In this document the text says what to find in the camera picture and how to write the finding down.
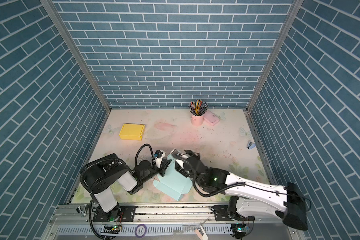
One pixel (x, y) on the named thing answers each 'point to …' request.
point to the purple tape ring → (145, 232)
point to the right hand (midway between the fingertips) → (180, 153)
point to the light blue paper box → (174, 183)
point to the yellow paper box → (132, 132)
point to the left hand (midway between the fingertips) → (170, 161)
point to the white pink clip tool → (201, 232)
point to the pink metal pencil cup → (196, 120)
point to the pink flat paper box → (210, 117)
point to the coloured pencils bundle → (198, 107)
